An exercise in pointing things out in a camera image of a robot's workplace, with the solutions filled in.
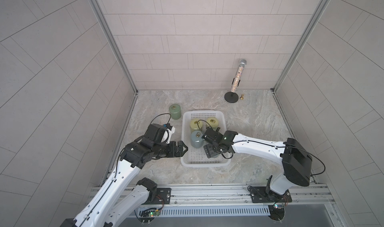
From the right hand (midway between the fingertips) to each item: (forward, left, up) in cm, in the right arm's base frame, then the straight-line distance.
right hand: (211, 150), depth 83 cm
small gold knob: (+41, -28, -2) cm, 50 cm away
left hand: (-4, +14, +14) cm, 20 cm away
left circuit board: (-27, +31, 0) cm, 41 cm away
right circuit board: (-29, -27, -5) cm, 40 cm away
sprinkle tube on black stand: (+42, -21, -2) cm, 47 cm away
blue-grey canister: (+4, +8, +5) cm, 10 cm away
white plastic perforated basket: (-2, +9, -2) cm, 9 cm away
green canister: (+26, +21, +5) cm, 34 cm away
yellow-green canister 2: (+14, -2, +7) cm, 16 cm away
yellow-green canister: (+14, +7, +6) cm, 17 cm away
